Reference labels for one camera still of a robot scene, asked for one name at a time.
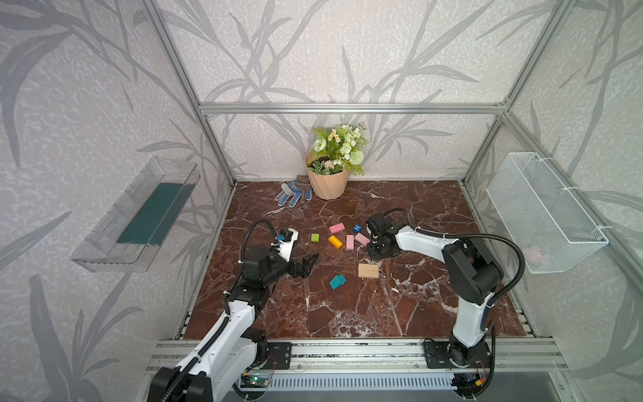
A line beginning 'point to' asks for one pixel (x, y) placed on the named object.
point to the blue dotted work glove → (291, 190)
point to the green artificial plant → (338, 149)
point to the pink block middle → (349, 242)
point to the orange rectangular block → (335, 241)
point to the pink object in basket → (532, 254)
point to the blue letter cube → (357, 229)
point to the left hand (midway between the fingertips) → (310, 242)
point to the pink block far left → (336, 228)
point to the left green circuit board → (259, 381)
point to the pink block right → (360, 238)
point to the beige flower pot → (326, 187)
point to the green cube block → (315, 237)
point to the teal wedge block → (337, 280)
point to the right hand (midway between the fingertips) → (375, 245)
